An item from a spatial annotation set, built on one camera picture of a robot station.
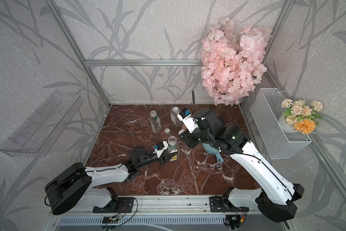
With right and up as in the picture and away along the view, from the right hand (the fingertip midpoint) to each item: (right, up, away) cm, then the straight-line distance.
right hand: (183, 132), depth 63 cm
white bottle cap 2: (-1, 0, -1) cm, 1 cm away
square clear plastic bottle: (-6, +4, +40) cm, 41 cm away
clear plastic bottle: (-19, +3, +33) cm, 38 cm away
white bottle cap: (-11, -4, +41) cm, 43 cm away
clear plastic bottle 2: (-5, -7, +4) cm, 10 cm away
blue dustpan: (+20, -15, +31) cm, 40 cm away
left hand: (-4, -11, +12) cm, 17 cm away
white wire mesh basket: (+42, -5, -2) cm, 43 cm away
